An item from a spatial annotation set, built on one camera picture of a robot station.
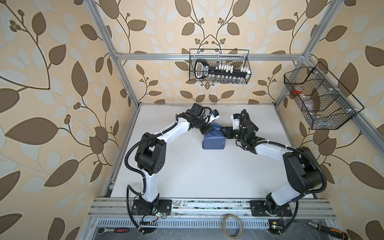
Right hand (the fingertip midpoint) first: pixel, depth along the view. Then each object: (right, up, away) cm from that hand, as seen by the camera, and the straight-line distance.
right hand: (223, 129), depth 91 cm
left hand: (-6, +3, -3) cm, 7 cm away
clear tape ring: (+4, -43, -25) cm, 50 cm away
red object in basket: (+39, +22, -10) cm, 46 cm away
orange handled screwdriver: (+46, -45, -24) cm, 68 cm away
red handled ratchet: (-59, -45, -23) cm, 78 cm away
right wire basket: (+48, +14, -19) cm, 53 cm away
